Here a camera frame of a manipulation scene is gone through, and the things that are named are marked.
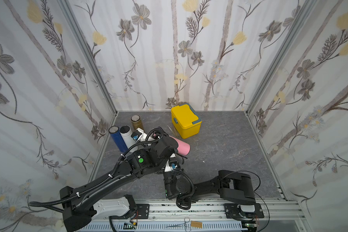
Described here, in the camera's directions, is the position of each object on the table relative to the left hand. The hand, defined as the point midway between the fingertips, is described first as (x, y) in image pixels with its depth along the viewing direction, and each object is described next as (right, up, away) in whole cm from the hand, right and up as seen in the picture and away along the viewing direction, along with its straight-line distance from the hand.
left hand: (163, 133), depth 67 cm
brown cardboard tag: (+17, -46, +3) cm, 49 cm away
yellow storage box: (+13, +7, +29) cm, 32 cm away
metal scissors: (+12, -45, +5) cm, 46 cm away
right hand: (+3, -10, +1) cm, 10 cm away
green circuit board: (-18, -48, +5) cm, 52 cm away
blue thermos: (-29, 0, +14) cm, 32 cm away
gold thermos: (-18, +5, +21) cm, 28 cm away
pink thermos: (+10, -8, +1) cm, 12 cm away
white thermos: (-22, 0, +11) cm, 24 cm away
